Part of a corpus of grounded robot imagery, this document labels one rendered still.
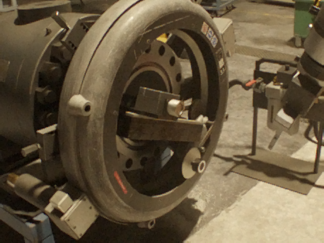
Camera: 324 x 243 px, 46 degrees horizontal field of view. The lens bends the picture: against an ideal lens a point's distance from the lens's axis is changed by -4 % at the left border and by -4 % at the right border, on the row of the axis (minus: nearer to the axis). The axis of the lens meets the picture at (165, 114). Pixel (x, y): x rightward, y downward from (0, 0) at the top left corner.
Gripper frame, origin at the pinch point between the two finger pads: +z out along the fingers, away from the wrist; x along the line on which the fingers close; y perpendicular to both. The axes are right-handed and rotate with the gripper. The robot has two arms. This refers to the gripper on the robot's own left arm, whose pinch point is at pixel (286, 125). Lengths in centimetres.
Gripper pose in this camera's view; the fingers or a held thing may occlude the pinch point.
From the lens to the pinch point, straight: 81.2
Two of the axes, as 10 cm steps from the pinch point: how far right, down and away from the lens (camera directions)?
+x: -6.0, 4.5, -6.7
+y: -7.7, -5.4, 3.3
